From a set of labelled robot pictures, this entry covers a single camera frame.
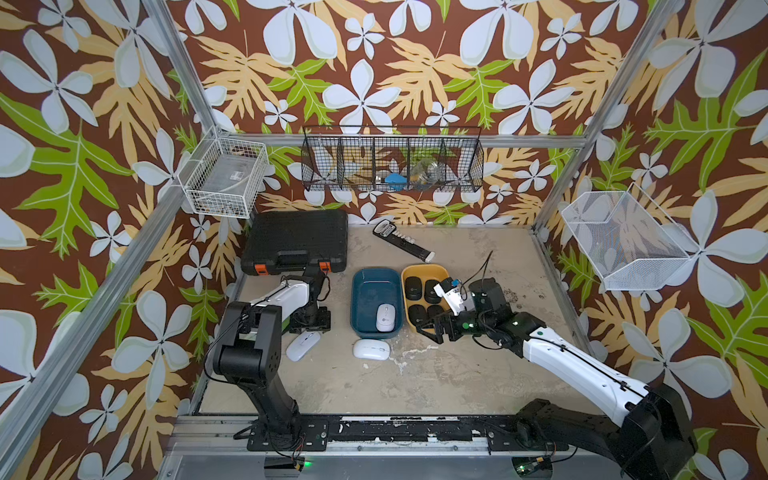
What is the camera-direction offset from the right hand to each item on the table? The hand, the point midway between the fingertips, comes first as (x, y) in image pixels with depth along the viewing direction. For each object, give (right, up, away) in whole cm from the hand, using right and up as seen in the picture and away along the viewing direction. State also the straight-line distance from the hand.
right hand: (425, 323), depth 78 cm
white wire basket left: (-58, +42, +8) cm, 72 cm away
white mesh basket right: (+55, +21, 0) cm, 59 cm away
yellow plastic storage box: (+2, +3, +21) cm, 21 cm away
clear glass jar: (+3, +46, +21) cm, 51 cm away
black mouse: (-1, +7, +21) cm, 22 cm away
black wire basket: (-8, +51, +21) cm, 55 cm away
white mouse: (-11, -1, +14) cm, 18 cm away
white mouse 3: (-36, -9, +11) cm, 38 cm away
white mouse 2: (-15, -10, +9) cm, 20 cm away
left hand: (-32, -5, +16) cm, 36 cm away
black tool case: (-45, +24, +33) cm, 61 cm away
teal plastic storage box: (-15, +7, +24) cm, 29 cm away
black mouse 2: (0, -1, +16) cm, 16 cm away
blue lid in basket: (-7, +42, +16) cm, 45 cm away
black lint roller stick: (-9, +28, +41) cm, 51 cm away
